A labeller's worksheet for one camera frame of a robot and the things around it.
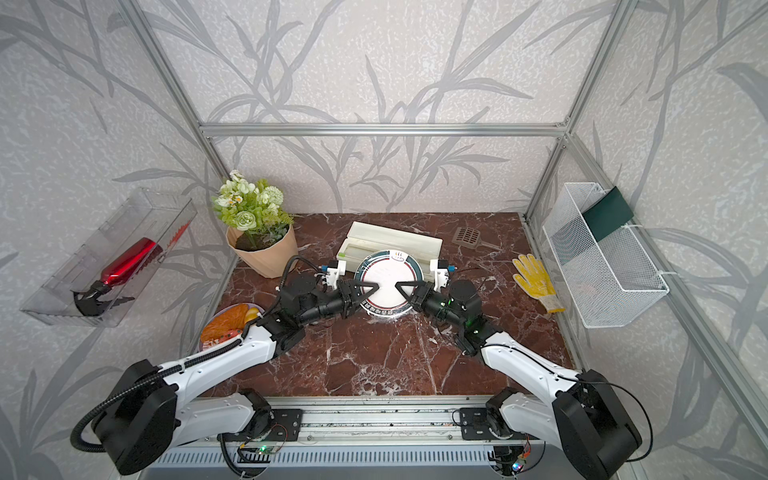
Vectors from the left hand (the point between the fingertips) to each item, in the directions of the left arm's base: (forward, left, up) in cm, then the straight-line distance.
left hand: (378, 294), depth 72 cm
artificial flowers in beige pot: (+25, +38, -7) cm, 46 cm away
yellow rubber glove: (+19, -52, -23) cm, 60 cm away
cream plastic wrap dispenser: (+29, +8, -15) cm, 34 cm away
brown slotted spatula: (+36, -32, -21) cm, 52 cm away
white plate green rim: (+8, -1, 0) cm, 8 cm away
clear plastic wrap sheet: (-6, -8, -1) cm, 10 cm away
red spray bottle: (-8, +56, +10) cm, 58 cm away
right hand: (+2, -4, -1) cm, 5 cm away
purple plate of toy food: (+1, +45, -19) cm, 49 cm away
